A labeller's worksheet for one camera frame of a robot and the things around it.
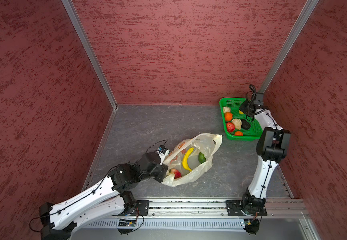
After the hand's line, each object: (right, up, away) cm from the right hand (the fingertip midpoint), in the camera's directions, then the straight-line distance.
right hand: (240, 108), depth 102 cm
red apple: (-8, -13, -2) cm, 15 cm away
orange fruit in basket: (-3, -17, -2) cm, 18 cm away
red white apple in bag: (-45, -39, -20) cm, 62 cm away
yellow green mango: (-2, -3, -5) cm, 7 cm away
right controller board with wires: (-7, -61, -30) cm, 68 cm away
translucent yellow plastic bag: (-36, -32, -11) cm, 50 cm away
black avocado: (+4, -11, +2) cm, 12 cm away
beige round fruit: (-2, -10, +1) cm, 11 cm away
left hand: (-50, -33, -31) cm, 67 cm away
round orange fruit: (-7, -6, +4) cm, 10 cm away
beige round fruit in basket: (-7, 0, +10) cm, 12 cm away
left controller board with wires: (-68, -58, -31) cm, 95 cm away
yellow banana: (-40, -32, -12) cm, 53 cm away
